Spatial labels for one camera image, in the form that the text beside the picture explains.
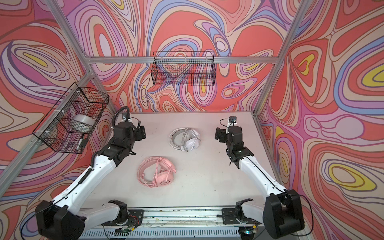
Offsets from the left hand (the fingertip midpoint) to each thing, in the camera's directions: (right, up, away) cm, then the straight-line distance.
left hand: (134, 127), depth 78 cm
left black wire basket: (-32, -1, -12) cm, 34 cm away
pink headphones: (+16, -24, 0) cm, 29 cm away
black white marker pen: (-24, -7, -6) cm, 26 cm away
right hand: (+51, -3, +6) cm, 51 cm away
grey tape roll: (-22, +2, -8) cm, 23 cm away
